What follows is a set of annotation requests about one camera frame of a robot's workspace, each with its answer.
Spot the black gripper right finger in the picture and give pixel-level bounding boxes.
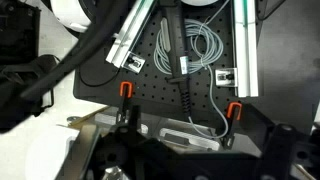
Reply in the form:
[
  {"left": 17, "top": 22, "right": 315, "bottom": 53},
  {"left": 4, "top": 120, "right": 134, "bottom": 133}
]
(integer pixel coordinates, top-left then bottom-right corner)
[{"left": 254, "top": 123, "right": 299, "bottom": 180}]

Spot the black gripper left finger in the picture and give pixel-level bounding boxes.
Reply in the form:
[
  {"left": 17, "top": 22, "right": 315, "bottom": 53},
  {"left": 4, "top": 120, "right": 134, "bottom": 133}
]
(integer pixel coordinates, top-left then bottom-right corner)
[{"left": 94, "top": 105, "right": 148, "bottom": 180}]

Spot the black perforated breadboard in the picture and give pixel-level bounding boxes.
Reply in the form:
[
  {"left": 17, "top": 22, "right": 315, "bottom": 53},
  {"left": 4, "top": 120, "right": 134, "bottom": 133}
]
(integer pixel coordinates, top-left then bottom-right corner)
[{"left": 72, "top": 0, "right": 265, "bottom": 118}]

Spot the orange black bar clamp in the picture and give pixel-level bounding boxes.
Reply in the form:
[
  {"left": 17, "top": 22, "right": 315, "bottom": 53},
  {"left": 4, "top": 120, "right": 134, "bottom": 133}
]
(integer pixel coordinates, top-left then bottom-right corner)
[
  {"left": 116, "top": 81, "right": 135, "bottom": 125},
  {"left": 221, "top": 101, "right": 244, "bottom": 150}
]

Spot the grey stove knob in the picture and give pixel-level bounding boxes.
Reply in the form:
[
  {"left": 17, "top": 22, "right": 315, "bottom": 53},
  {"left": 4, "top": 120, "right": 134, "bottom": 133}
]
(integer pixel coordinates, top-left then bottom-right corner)
[{"left": 66, "top": 115, "right": 82, "bottom": 126}]

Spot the wooden toy kitchen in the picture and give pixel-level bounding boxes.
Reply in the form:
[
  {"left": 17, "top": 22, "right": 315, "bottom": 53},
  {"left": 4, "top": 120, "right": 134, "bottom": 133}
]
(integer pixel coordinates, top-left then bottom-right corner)
[{"left": 24, "top": 105, "right": 266, "bottom": 180}]

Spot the black fabric bag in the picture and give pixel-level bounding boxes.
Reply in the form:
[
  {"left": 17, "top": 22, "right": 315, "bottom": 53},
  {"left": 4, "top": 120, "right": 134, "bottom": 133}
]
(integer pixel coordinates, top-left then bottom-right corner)
[{"left": 0, "top": 54, "right": 58, "bottom": 133}]

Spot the black equipment case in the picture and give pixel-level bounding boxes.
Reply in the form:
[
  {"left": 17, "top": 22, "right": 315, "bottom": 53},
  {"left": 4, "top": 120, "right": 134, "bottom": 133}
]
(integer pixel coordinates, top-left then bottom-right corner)
[{"left": 0, "top": 0, "right": 42, "bottom": 65}]

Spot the thin black cable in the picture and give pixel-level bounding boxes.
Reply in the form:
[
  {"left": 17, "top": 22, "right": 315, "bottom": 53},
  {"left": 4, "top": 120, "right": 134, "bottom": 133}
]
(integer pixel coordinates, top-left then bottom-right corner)
[{"left": 78, "top": 64, "right": 122, "bottom": 89}]

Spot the silver corner bracket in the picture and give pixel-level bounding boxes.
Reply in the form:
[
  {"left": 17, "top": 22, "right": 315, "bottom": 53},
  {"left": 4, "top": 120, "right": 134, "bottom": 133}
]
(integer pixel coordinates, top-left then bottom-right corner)
[
  {"left": 122, "top": 51, "right": 147, "bottom": 74},
  {"left": 214, "top": 67, "right": 239, "bottom": 88}
]

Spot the black corrugated robot hose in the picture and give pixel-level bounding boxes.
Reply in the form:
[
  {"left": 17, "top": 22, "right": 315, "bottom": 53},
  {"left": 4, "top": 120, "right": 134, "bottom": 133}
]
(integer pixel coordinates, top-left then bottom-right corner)
[{"left": 19, "top": 0, "right": 141, "bottom": 101}]

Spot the thick black connector cable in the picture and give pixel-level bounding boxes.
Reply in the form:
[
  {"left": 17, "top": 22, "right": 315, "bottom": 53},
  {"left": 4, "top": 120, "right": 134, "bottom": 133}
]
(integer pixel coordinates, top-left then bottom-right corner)
[{"left": 159, "top": 0, "right": 194, "bottom": 118}]

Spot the aluminium extrusion rail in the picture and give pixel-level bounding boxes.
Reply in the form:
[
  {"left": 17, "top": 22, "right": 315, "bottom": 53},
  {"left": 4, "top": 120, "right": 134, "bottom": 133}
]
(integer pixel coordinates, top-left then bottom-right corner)
[
  {"left": 105, "top": 0, "right": 158, "bottom": 68},
  {"left": 232, "top": 0, "right": 260, "bottom": 99}
]

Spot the grey coiled cable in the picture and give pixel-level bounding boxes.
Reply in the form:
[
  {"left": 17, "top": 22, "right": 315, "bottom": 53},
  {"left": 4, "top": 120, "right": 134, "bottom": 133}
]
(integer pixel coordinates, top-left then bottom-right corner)
[{"left": 153, "top": 18, "right": 231, "bottom": 140}]

